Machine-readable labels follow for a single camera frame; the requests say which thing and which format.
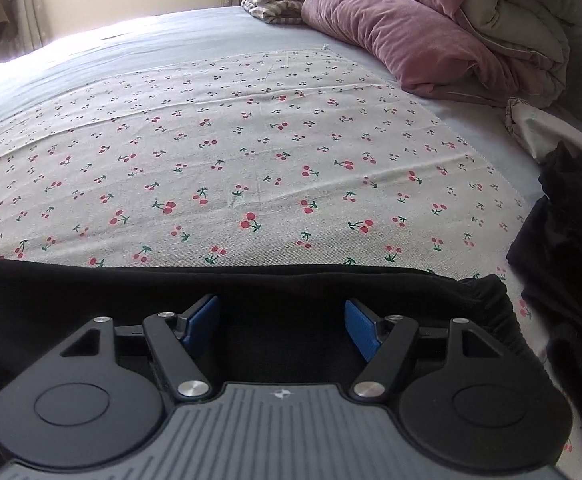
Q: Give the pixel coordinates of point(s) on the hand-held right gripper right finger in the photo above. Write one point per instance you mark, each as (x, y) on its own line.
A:
(363, 330)

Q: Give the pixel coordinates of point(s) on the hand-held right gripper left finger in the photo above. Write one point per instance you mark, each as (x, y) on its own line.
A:
(198, 322)

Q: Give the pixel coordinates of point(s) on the black pants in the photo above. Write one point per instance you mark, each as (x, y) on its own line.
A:
(271, 290)

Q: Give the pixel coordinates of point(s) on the cherry print bed sheet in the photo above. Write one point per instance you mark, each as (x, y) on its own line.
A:
(271, 160)

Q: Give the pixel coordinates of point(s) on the dark cloth pile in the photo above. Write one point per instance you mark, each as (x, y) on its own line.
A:
(571, 220)

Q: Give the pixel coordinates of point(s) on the white cloth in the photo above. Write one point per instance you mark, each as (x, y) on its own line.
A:
(536, 125)

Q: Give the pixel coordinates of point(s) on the blue-grey bed sheet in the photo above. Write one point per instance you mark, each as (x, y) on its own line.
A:
(146, 40)

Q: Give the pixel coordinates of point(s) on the pink and grey folded quilt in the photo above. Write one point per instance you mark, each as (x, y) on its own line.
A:
(386, 35)

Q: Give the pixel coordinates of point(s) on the striped folded cloth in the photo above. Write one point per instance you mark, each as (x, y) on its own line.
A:
(276, 5)

